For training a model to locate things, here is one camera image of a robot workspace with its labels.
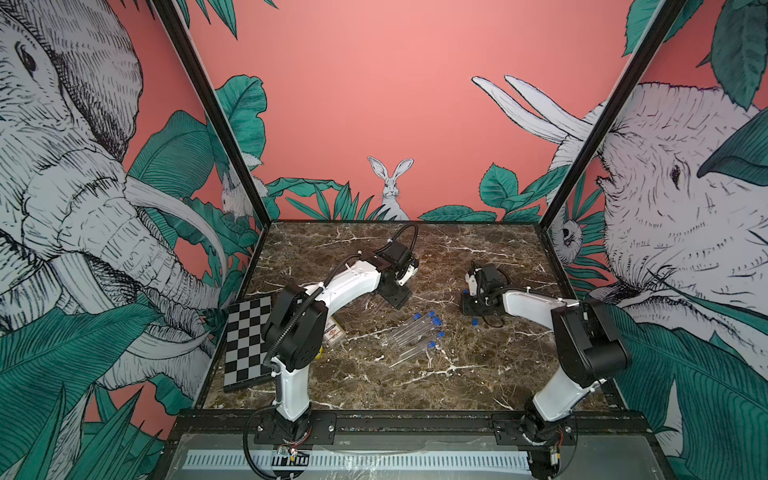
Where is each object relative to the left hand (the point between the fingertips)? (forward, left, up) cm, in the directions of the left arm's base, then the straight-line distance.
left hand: (398, 290), depth 91 cm
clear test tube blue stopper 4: (-15, -9, -8) cm, 19 cm away
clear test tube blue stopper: (-10, -1, -7) cm, 12 cm away
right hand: (-1, -21, -7) cm, 22 cm away
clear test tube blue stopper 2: (-5, -11, -8) cm, 14 cm away
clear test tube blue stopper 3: (-8, -12, -8) cm, 16 cm away
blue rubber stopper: (-8, -25, -9) cm, 27 cm away
